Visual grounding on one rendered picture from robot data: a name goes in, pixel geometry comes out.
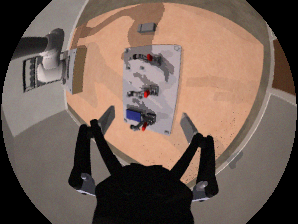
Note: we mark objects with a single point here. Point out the blue block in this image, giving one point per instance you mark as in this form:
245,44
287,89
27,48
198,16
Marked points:
134,114

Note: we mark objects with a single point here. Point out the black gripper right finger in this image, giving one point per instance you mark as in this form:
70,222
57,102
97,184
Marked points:
206,183

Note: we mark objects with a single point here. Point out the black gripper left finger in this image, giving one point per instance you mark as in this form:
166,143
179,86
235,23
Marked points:
81,178

